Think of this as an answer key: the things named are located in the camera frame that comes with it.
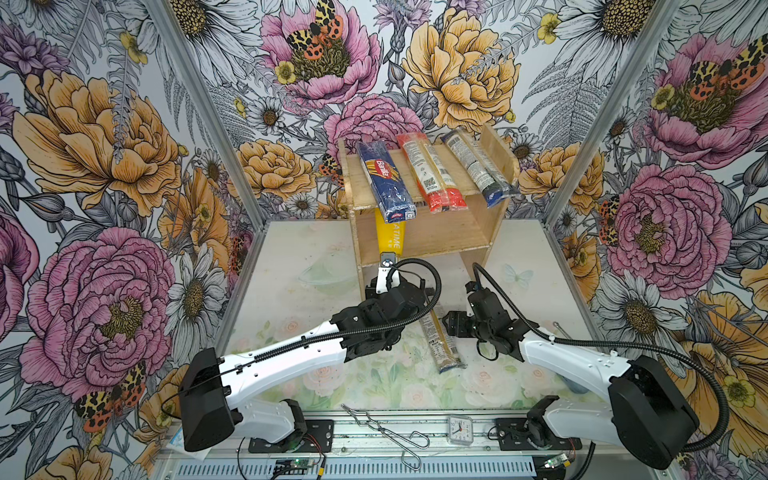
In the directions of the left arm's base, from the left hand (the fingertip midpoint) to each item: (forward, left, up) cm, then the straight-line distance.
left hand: (390, 282), depth 75 cm
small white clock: (-28, -17, -23) cm, 40 cm away
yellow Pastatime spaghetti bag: (+10, 0, +6) cm, 12 cm away
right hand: (-3, -19, -19) cm, 27 cm away
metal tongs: (-30, -7, -25) cm, 39 cm away
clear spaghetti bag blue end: (-7, -14, -22) cm, 27 cm away
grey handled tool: (0, -51, -24) cm, 57 cm away
